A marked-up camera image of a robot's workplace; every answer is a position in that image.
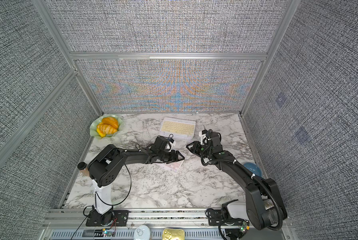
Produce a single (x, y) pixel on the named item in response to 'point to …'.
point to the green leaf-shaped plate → (93, 126)
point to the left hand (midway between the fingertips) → (184, 159)
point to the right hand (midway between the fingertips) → (187, 143)
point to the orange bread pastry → (109, 125)
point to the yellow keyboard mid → (180, 129)
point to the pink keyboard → (173, 166)
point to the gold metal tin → (173, 234)
